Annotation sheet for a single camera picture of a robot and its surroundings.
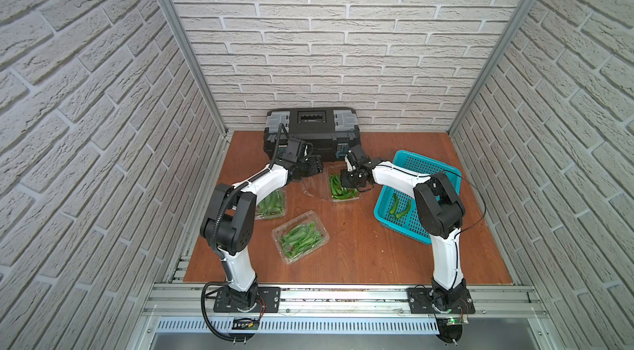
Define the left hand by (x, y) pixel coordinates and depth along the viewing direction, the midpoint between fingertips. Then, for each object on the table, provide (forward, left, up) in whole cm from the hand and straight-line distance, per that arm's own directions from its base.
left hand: (321, 163), depth 94 cm
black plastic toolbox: (+10, -2, +7) cm, 12 cm away
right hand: (-3, -10, -8) cm, 13 cm away
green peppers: (-14, -28, -9) cm, 33 cm away
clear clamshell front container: (-20, +5, -6) cm, 21 cm away
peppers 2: (-7, -7, -10) cm, 14 cm away
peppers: (-14, +18, -8) cm, 24 cm away
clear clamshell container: (-4, -2, -8) cm, 10 cm away
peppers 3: (-27, +7, -8) cm, 29 cm away
